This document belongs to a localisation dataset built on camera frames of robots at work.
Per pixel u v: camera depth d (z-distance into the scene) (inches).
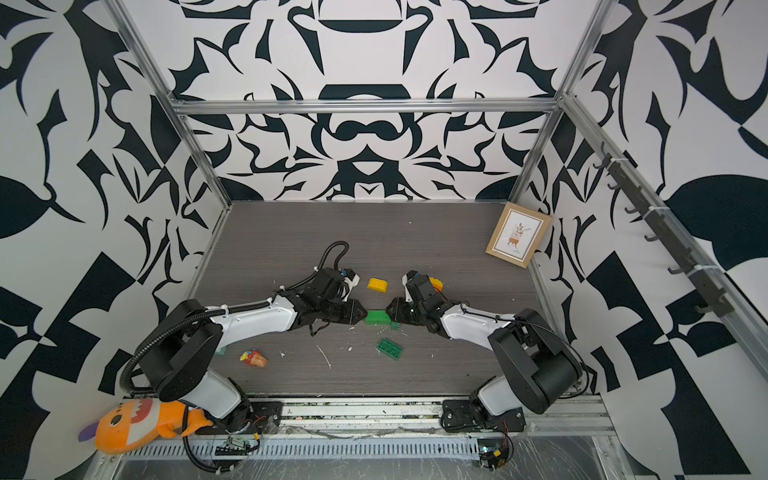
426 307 27.6
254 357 31.9
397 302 31.7
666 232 21.6
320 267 28.1
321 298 27.4
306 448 28.1
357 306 33.3
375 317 34.5
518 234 39.2
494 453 27.8
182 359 17.3
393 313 33.0
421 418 29.9
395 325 34.5
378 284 38.0
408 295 29.3
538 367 17.3
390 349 33.4
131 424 26.0
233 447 26.5
